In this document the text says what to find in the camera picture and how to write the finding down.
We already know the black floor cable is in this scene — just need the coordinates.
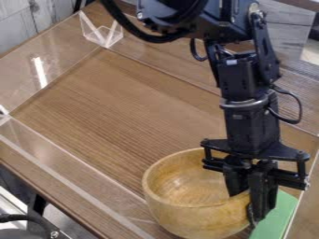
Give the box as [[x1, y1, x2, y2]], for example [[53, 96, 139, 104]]
[[0, 214, 59, 239]]

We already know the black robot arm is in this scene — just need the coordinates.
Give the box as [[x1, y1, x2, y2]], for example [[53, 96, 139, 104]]
[[101, 0, 309, 224]]

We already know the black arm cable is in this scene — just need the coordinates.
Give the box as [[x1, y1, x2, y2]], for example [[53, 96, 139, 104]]
[[101, 0, 206, 44]]

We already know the brown wooden bowl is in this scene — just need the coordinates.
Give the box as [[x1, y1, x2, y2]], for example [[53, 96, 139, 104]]
[[141, 148, 249, 239]]

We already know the black table frame leg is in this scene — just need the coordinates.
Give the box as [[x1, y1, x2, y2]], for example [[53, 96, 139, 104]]
[[25, 193, 73, 239]]

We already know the green flat block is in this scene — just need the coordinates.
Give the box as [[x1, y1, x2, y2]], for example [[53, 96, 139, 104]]
[[249, 190, 297, 239]]

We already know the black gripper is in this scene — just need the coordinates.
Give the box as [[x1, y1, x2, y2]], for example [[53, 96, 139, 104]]
[[200, 96, 309, 226]]

